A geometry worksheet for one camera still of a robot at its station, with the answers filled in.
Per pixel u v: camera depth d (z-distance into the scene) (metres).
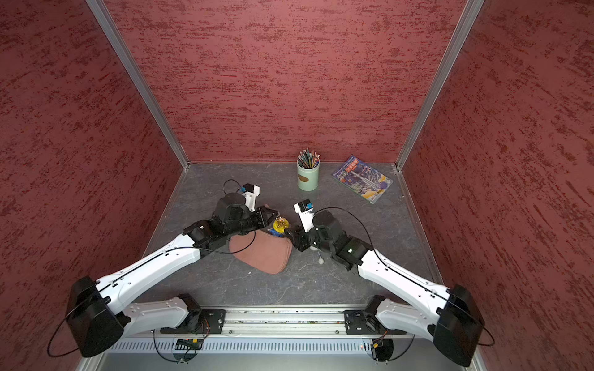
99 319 0.38
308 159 1.03
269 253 0.83
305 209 0.65
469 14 0.71
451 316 0.40
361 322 0.74
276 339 0.73
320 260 0.87
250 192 0.69
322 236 0.59
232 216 0.58
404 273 0.47
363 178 1.14
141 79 0.87
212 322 0.74
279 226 0.80
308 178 1.04
